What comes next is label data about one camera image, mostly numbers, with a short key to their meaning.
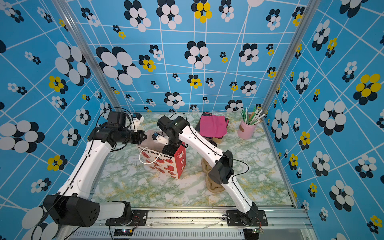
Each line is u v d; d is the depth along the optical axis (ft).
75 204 1.27
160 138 2.34
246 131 3.24
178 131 1.82
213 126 3.45
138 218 2.39
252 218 2.07
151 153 2.33
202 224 2.38
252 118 3.06
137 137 2.19
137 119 2.23
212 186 2.69
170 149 2.27
